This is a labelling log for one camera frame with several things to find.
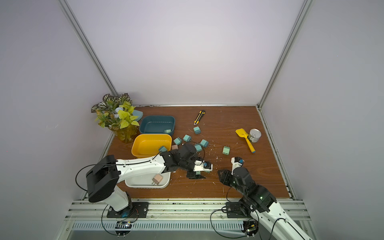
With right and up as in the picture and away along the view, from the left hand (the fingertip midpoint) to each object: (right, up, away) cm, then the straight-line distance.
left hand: (207, 170), depth 77 cm
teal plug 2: (-12, +14, +21) cm, 28 cm away
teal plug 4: (0, +11, +20) cm, 23 cm away
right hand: (+7, 0, 0) cm, 7 cm away
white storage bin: (-35, -9, +6) cm, 36 cm away
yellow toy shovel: (+26, +17, +25) cm, 41 cm away
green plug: (-27, +8, +16) cm, 33 cm away
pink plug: (-20, +9, +18) cm, 28 cm away
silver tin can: (+34, +17, +21) cm, 43 cm away
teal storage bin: (-35, +23, +33) cm, 53 cm away
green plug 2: (-26, +19, +26) cm, 41 cm away
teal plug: (-5, +19, +27) cm, 33 cm away
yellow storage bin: (-39, +9, +21) cm, 45 cm away
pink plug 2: (-27, -6, +5) cm, 29 cm away
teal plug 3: (-18, +12, +21) cm, 30 cm away
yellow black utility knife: (-2, +31, +37) cm, 48 cm away
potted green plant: (-52, +31, +8) cm, 61 cm away
